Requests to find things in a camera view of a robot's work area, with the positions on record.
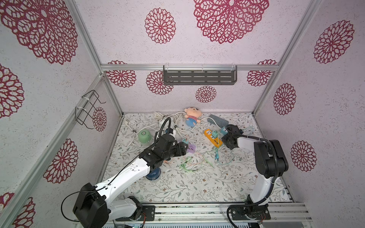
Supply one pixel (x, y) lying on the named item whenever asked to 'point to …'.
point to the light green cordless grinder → (144, 136)
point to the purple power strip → (191, 148)
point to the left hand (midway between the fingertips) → (183, 147)
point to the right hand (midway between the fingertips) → (224, 137)
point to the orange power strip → (216, 141)
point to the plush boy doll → (192, 116)
